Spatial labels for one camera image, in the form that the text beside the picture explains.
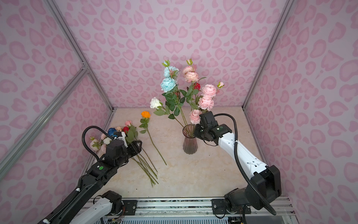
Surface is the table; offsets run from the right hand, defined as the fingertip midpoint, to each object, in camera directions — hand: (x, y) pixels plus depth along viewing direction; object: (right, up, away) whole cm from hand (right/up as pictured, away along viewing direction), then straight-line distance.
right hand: (195, 131), depth 80 cm
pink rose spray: (-1, +8, -10) cm, 13 cm away
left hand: (-31, -5, -3) cm, 32 cm away
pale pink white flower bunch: (-63, -11, +14) cm, 65 cm away
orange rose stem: (-37, +10, +30) cm, 48 cm away
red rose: (-49, 0, +22) cm, 54 cm away
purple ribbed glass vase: (-2, -10, +18) cm, 20 cm away
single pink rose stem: (-48, +4, +26) cm, 55 cm away
